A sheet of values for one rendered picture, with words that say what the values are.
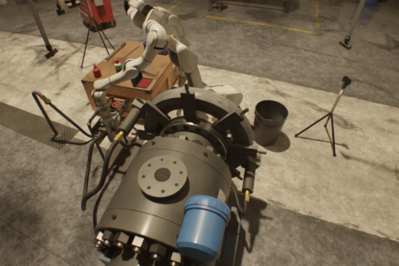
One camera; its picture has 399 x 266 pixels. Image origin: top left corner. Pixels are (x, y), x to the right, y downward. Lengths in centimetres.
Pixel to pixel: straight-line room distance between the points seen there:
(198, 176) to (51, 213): 148
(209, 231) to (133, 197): 40
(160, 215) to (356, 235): 163
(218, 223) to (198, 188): 29
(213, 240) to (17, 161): 236
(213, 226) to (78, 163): 186
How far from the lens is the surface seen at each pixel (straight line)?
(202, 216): 81
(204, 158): 115
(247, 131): 141
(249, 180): 156
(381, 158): 287
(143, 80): 241
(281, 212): 205
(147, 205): 100
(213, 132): 137
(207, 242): 78
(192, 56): 177
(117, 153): 239
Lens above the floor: 177
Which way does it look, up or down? 42 degrees down
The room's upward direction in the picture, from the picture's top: straight up
